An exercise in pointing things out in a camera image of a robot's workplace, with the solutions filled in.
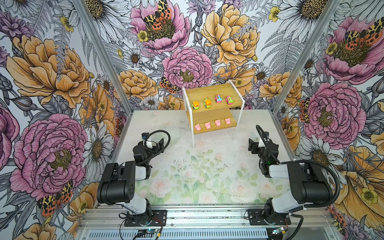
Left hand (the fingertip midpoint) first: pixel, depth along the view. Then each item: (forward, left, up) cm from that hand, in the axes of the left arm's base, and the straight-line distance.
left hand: (156, 142), depth 93 cm
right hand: (-1, -62, 0) cm, 62 cm away
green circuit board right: (-45, -63, -8) cm, 78 cm away
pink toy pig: (+4, -25, +9) cm, 27 cm away
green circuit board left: (-44, -3, -8) cm, 45 cm away
